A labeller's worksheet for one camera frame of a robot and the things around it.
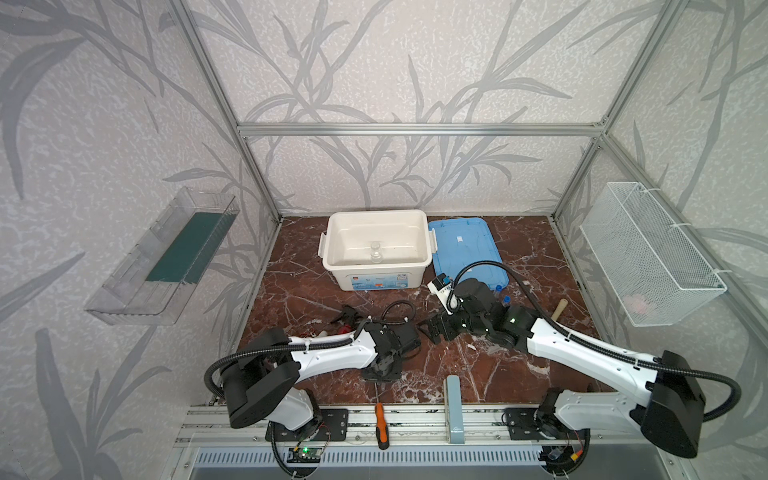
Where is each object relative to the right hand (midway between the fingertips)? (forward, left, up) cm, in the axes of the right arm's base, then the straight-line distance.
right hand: (428, 309), depth 77 cm
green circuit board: (-30, +30, -15) cm, 45 cm away
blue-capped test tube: (+12, -28, -18) cm, 36 cm away
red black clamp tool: (+4, +23, -13) cm, 27 cm away
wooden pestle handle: (+7, -43, -15) cm, 46 cm away
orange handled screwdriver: (-26, +12, -12) cm, 31 cm away
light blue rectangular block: (-20, -7, -16) cm, 27 cm away
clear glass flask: (+27, +16, -13) cm, 34 cm away
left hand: (-11, +9, -15) cm, 21 cm away
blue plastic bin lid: (+36, -16, -16) cm, 42 cm away
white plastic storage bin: (+32, +5, -14) cm, 36 cm away
